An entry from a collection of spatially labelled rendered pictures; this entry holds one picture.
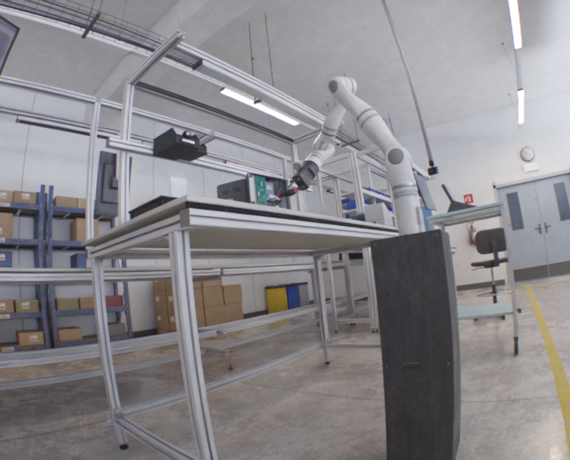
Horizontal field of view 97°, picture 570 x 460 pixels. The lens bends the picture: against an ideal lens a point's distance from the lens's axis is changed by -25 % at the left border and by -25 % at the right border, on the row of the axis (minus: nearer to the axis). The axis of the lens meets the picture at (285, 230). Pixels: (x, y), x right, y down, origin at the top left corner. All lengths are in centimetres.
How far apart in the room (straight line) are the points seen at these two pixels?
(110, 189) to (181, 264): 219
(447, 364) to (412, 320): 19
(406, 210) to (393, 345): 45
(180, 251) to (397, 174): 76
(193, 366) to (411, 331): 67
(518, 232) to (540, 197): 90
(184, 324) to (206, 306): 409
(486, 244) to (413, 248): 288
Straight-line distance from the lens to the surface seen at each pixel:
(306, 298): 802
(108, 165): 311
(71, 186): 542
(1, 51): 174
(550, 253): 773
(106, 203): 308
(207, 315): 505
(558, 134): 807
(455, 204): 259
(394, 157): 122
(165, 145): 177
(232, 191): 150
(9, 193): 470
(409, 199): 118
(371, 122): 131
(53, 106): 583
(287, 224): 118
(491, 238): 394
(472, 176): 780
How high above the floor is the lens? 76
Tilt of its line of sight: 8 degrees up
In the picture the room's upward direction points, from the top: 6 degrees counter-clockwise
